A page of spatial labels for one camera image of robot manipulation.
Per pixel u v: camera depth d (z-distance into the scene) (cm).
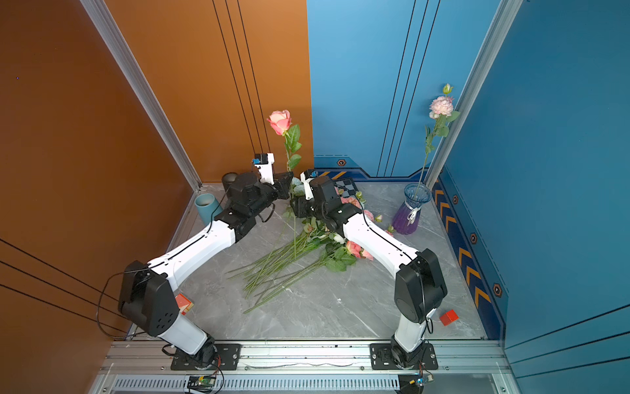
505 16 70
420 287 48
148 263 46
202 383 72
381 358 72
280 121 69
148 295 43
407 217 89
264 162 67
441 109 81
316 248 96
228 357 74
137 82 84
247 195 61
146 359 75
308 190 72
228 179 97
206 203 87
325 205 62
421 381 70
